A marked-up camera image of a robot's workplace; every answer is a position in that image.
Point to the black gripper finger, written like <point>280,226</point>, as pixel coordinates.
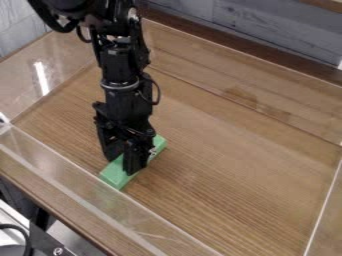
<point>110,138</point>
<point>136,152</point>

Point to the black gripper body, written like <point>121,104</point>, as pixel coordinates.
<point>127,108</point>

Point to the green rectangular block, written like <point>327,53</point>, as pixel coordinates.
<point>113,174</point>

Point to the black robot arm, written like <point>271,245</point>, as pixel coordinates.
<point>113,24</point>

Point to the black device with logo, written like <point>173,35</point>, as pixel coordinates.
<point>45,244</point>

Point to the clear acrylic tray enclosure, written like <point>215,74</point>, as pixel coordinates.
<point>247,182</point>

